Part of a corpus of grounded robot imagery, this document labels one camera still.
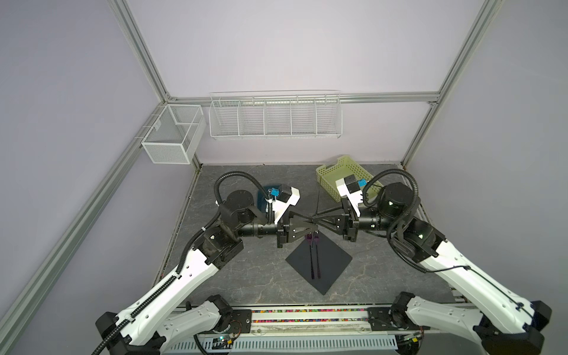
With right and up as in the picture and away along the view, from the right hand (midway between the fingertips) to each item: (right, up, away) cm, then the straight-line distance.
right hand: (312, 221), depth 54 cm
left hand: (0, -2, +1) cm, 2 cm away
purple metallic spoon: (+2, -14, +38) cm, 40 cm away
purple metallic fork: (+5, -14, +40) cm, 42 cm away
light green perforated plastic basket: (+23, +19, +63) cm, 70 cm away
